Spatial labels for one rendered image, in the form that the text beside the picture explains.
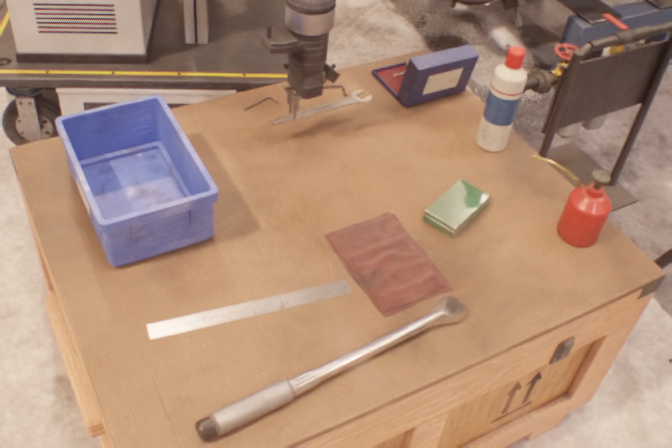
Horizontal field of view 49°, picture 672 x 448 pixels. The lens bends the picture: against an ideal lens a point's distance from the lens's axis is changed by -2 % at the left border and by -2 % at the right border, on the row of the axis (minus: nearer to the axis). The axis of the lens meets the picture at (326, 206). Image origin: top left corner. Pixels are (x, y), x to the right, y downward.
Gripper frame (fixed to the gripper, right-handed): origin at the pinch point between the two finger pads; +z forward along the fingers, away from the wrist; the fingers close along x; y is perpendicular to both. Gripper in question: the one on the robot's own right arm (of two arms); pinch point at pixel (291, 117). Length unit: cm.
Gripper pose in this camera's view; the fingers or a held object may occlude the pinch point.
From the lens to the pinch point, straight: 150.9
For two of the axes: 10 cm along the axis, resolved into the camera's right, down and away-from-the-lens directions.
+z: -0.8, 7.2, 6.8
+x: -5.2, -6.2, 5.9
